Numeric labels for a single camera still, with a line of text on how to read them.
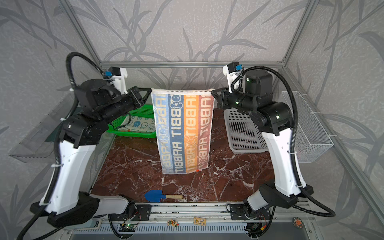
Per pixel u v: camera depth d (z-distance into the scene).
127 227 0.71
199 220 0.71
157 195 0.79
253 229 0.76
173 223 0.71
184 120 0.60
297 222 0.71
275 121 0.35
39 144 0.62
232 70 0.45
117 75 0.47
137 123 1.07
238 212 0.73
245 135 1.05
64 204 0.35
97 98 0.37
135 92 0.47
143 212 0.74
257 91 0.37
